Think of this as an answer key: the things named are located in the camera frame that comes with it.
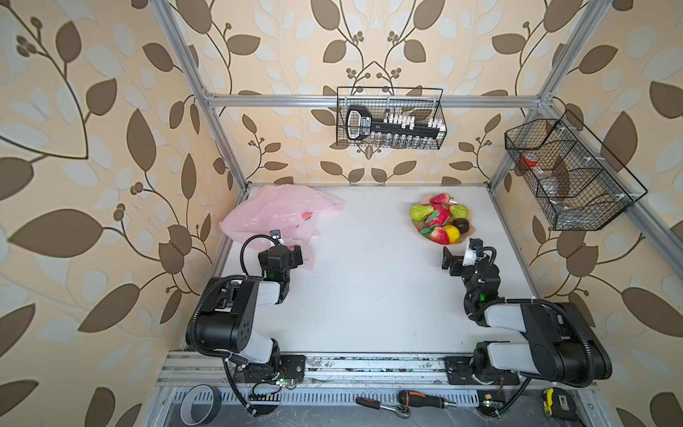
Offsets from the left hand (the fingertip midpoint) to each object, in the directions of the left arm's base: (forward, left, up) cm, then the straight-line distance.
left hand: (277, 246), depth 94 cm
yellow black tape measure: (-45, -80, -2) cm, 92 cm away
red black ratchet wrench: (-47, -40, -4) cm, 61 cm away
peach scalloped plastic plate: (+25, -58, -2) cm, 63 cm away
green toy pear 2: (+15, -68, +3) cm, 69 cm away
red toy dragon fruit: (+12, -59, +3) cm, 61 cm away
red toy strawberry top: (+21, -62, +3) cm, 66 cm away
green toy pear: (+13, -52, +4) cm, 54 cm away
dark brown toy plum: (+10, -68, +1) cm, 69 cm away
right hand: (-2, -64, +3) cm, 64 cm away
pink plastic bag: (+17, -1, -1) cm, 17 cm away
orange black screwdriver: (-44, -42, -3) cm, 61 cm away
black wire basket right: (+3, -90, +29) cm, 94 cm away
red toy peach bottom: (+4, -57, +3) cm, 57 cm away
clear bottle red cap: (+15, -82, +29) cm, 88 cm away
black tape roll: (-46, +15, -3) cm, 48 cm away
